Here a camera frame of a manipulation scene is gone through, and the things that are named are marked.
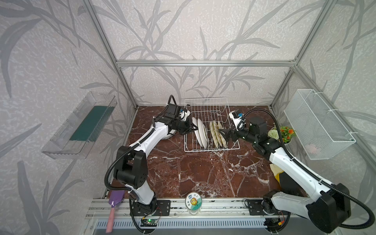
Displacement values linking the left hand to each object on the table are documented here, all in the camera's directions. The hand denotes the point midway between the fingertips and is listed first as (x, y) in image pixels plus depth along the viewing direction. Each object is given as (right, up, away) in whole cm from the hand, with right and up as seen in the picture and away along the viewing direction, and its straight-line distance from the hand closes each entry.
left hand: (197, 128), depth 83 cm
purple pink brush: (-43, -36, -6) cm, 57 cm away
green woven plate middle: (+11, 0, +6) cm, 13 cm away
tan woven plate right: (+16, -9, +5) cm, 19 cm away
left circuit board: (-24, -46, -11) cm, 53 cm away
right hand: (+14, +2, -6) cm, 16 cm away
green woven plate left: (+10, -4, +4) cm, 11 cm away
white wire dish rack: (+9, +8, +29) cm, 32 cm away
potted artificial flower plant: (+52, -4, +1) cm, 52 cm away
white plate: (-2, +4, +6) cm, 7 cm away
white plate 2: (+3, -3, +4) cm, 6 cm away
